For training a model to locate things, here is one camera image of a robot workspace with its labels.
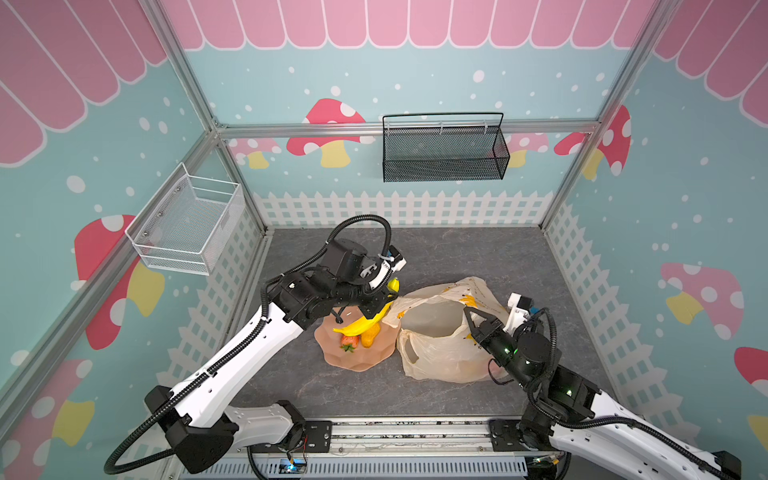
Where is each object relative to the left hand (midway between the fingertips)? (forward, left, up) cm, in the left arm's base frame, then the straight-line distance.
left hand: (388, 296), depth 68 cm
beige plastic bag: (-8, -11, -8) cm, 15 cm away
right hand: (-2, -17, -2) cm, 17 cm away
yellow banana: (-4, +5, -5) cm, 9 cm away
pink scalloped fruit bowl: (-5, +8, -27) cm, 28 cm away
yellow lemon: (+1, +6, -24) cm, 25 cm away
